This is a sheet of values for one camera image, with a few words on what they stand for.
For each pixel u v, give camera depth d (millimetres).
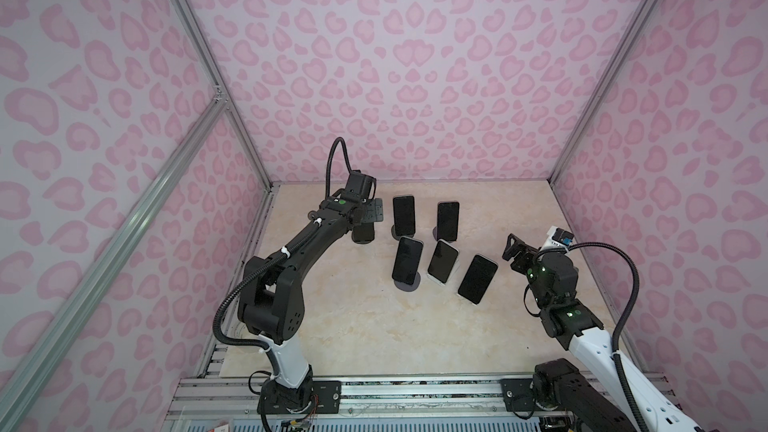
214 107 878
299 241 527
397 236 1034
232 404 735
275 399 720
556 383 625
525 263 713
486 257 836
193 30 783
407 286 881
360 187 698
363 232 996
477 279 858
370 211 820
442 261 915
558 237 663
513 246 734
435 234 1001
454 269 926
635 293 576
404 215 967
